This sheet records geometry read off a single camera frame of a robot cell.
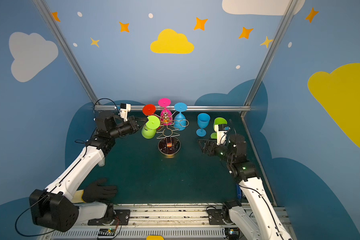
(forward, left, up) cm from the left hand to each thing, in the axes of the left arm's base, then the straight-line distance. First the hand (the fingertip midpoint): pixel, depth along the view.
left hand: (147, 118), depth 73 cm
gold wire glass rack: (+5, -8, -32) cm, 33 cm away
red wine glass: (+10, +1, -4) cm, 11 cm away
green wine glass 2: (+16, -42, -19) cm, 49 cm away
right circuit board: (-43, -43, -37) cm, 72 cm away
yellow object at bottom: (-46, -5, -33) cm, 57 cm away
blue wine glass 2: (+16, -31, -18) cm, 39 cm away
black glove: (-27, +28, -30) cm, 49 cm away
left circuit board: (-44, +20, -37) cm, 60 cm away
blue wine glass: (+9, -16, -11) cm, 21 cm away
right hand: (-8, -29, -5) cm, 30 cm away
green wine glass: (-4, -1, -4) cm, 6 cm away
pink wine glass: (+4, -9, -2) cm, 10 cm away
